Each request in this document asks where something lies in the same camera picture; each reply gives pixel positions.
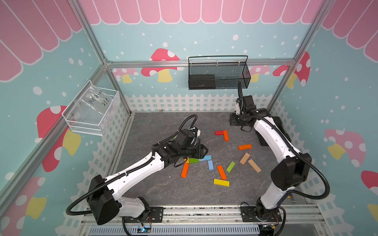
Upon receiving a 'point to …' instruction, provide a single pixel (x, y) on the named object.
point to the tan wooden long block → (254, 165)
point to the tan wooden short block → (244, 158)
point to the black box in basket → (202, 81)
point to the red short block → (218, 132)
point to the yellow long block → (221, 182)
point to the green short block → (192, 161)
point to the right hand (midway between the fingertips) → (233, 120)
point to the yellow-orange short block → (187, 161)
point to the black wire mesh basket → (217, 72)
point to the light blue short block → (210, 164)
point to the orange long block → (185, 170)
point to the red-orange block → (226, 137)
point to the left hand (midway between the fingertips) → (203, 153)
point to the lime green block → (230, 166)
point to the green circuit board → (143, 229)
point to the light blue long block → (206, 158)
